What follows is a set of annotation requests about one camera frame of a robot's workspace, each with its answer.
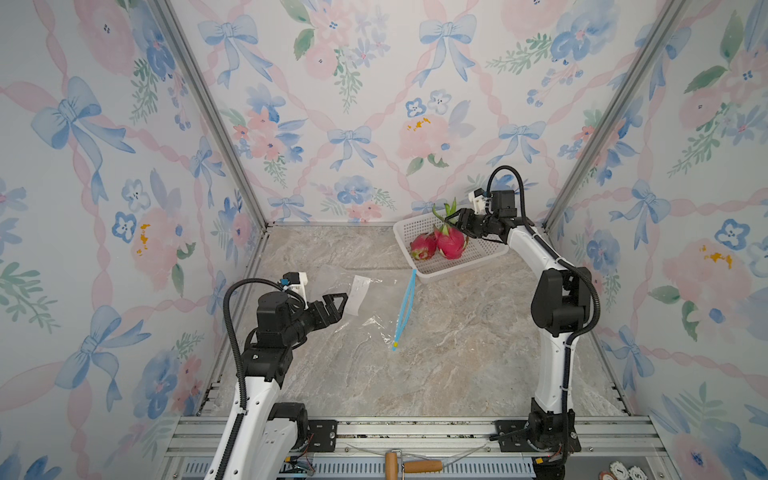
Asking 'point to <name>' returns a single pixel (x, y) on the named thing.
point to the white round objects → (619, 471)
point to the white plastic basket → (436, 267)
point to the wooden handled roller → (413, 467)
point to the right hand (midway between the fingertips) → (453, 220)
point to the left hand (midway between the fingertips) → (336, 299)
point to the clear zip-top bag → (377, 302)
